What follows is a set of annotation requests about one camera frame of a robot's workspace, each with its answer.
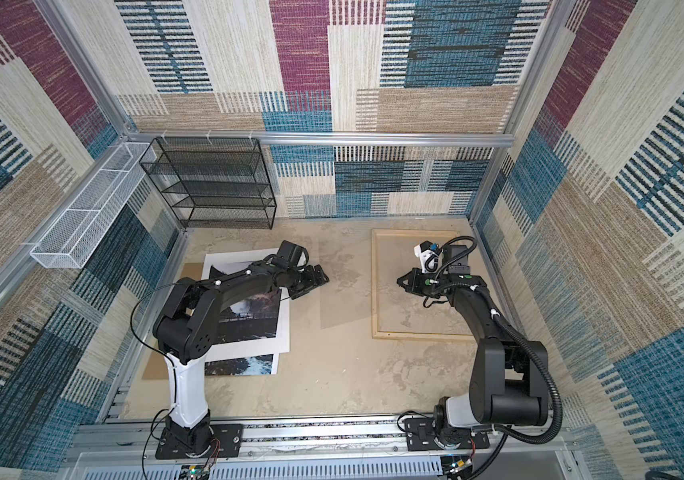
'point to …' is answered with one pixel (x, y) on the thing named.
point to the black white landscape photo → (253, 324)
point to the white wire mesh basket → (74, 235)
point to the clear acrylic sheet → (360, 286)
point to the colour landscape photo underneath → (256, 365)
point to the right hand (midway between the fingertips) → (399, 283)
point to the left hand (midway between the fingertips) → (323, 280)
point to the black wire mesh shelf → (213, 182)
